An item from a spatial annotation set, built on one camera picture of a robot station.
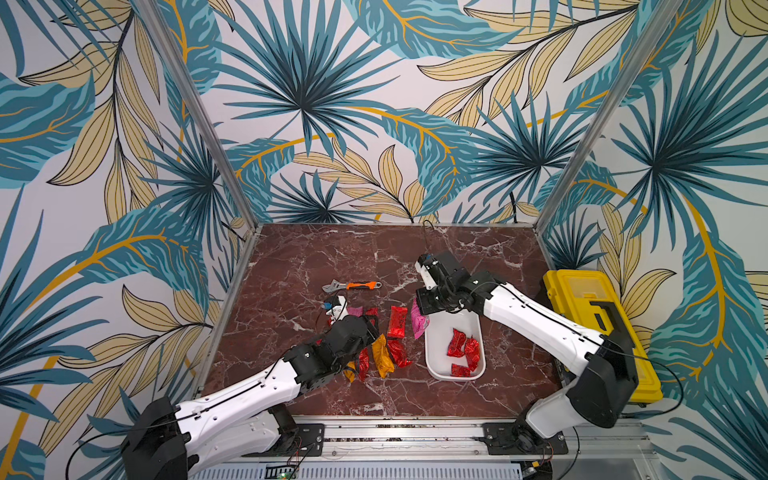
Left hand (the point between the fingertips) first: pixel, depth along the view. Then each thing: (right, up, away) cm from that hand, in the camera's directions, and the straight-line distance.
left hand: (374, 325), depth 78 cm
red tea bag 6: (+28, -9, +7) cm, 30 cm away
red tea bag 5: (+23, -7, +8) cm, 25 cm away
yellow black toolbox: (+57, +7, +2) cm, 57 cm away
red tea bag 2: (+6, -2, +14) cm, 16 cm away
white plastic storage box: (+19, -4, +12) cm, 22 cm away
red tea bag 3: (-3, -11, +4) cm, 12 cm away
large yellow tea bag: (+2, -9, +4) cm, 10 cm away
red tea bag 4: (+6, -9, +6) cm, 12 cm away
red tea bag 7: (+23, -14, +5) cm, 28 cm away
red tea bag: (-1, +1, +14) cm, 14 cm away
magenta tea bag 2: (+11, +2, -2) cm, 12 cm away
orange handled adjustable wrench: (-15, +9, +23) cm, 28 cm away
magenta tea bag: (-7, +1, +16) cm, 18 cm away
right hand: (+12, +6, +3) cm, 14 cm away
